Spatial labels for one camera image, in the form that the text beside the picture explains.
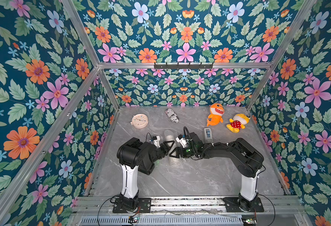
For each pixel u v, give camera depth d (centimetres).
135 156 53
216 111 108
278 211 71
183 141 86
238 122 102
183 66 92
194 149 75
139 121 108
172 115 111
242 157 55
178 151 81
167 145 87
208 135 98
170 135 94
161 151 85
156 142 89
